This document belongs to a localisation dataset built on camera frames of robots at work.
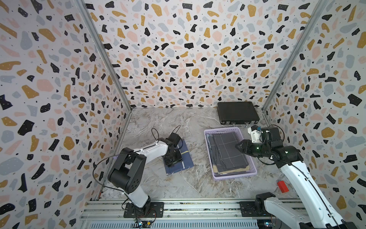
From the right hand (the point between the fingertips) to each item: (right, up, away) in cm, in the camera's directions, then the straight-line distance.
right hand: (237, 146), depth 74 cm
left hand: (-30, -12, +16) cm, 37 cm away
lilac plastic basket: (+12, -16, +10) cm, 22 cm away
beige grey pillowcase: (-10, -16, +12) cm, 22 cm away
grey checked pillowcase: (-3, -8, +15) cm, 17 cm away
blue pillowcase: (-27, -13, +17) cm, 35 cm away
